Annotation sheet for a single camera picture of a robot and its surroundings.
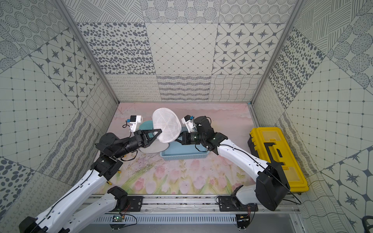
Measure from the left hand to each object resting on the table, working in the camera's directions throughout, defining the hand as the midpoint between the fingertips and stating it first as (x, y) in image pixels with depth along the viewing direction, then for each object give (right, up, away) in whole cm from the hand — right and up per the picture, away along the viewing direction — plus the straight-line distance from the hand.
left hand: (159, 129), depth 58 cm
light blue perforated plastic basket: (+5, -17, +31) cm, 36 cm away
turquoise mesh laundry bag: (-6, +1, +5) cm, 8 cm away
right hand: (+5, -7, +16) cm, 19 cm away
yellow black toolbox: (+57, -11, +19) cm, 62 cm away
